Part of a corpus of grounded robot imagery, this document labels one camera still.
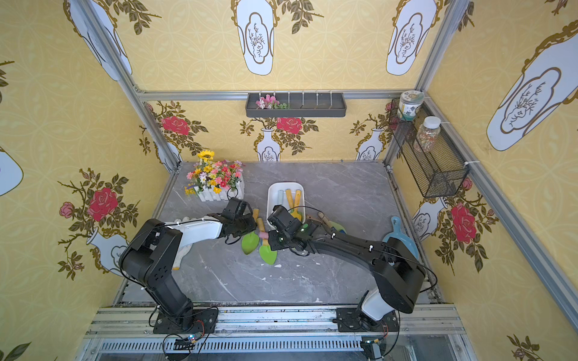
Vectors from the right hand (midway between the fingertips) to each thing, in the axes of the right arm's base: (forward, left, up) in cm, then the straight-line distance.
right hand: (276, 234), depth 84 cm
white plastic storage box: (+26, +4, -5) cm, 27 cm away
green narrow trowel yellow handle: (-3, +5, -10) cm, 11 cm away
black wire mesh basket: (+25, -60, +17) cm, 67 cm away
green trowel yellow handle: (+21, -4, -8) cm, 23 cm away
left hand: (+9, +13, -9) cm, 19 cm away
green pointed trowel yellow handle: (+1, +12, -9) cm, 15 cm away
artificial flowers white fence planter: (+21, +27, +5) cm, 35 cm away
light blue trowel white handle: (+24, +1, -9) cm, 26 cm away
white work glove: (-12, +19, +25) cm, 34 cm away
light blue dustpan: (+6, -49, -9) cm, 50 cm away
